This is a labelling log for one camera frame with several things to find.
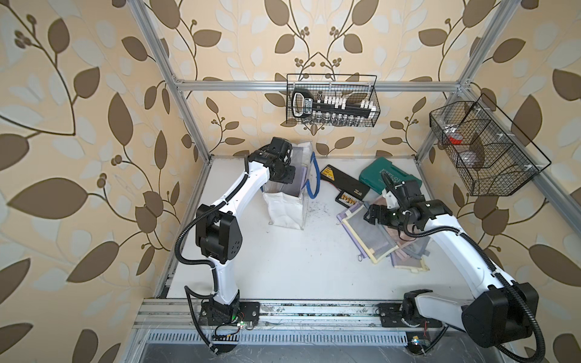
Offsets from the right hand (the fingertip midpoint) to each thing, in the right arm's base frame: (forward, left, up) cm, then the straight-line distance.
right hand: (375, 219), depth 81 cm
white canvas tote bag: (+6, +32, +4) cm, 33 cm away
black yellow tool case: (+22, +3, -12) cm, 26 cm away
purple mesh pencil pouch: (+10, +10, -13) cm, 19 cm away
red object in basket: (+21, -30, +19) cm, 41 cm away
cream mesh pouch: (-2, 0, -9) cm, 9 cm away
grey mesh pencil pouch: (+9, +29, +8) cm, 32 cm away
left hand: (+18, +33, +6) cm, 38 cm away
